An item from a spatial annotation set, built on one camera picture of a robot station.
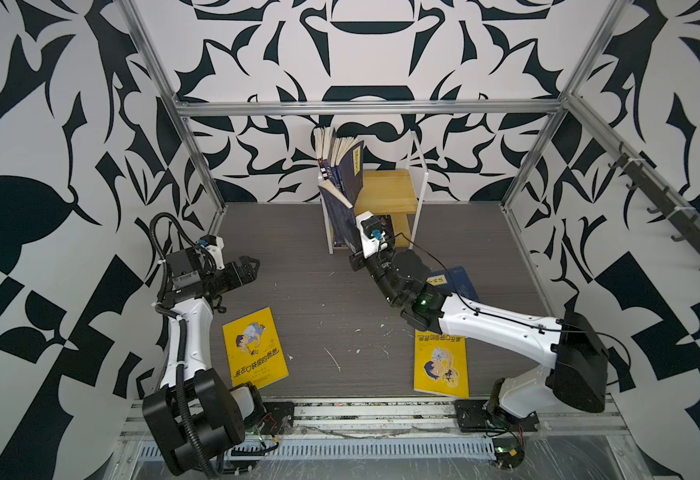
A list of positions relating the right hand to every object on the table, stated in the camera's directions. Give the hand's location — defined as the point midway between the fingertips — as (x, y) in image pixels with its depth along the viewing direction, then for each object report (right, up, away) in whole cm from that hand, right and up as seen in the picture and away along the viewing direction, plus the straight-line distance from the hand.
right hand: (357, 219), depth 67 cm
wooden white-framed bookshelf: (+13, +10, +26) cm, 31 cm away
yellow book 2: (+23, -38, +15) cm, 47 cm away
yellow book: (-28, -35, +17) cm, 48 cm away
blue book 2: (+33, -18, +33) cm, 50 cm away
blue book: (-2, +12, +13) cm, 18 cm away
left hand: (-30, -11, +15) cm, 36 cm away
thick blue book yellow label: (-5, +11, +12) cm, 17 cm away
